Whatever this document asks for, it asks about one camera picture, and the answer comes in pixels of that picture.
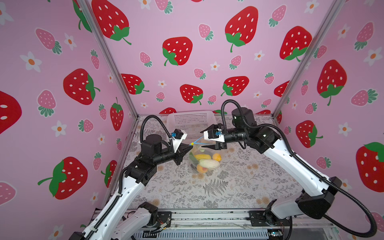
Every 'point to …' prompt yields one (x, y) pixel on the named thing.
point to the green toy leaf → (193, 158)
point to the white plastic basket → (192, 122)
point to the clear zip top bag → (197, 149)
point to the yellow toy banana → (200, 156)
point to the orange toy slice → (201, 169)
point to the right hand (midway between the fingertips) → (202, 134)
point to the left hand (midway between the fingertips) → (191, 146)
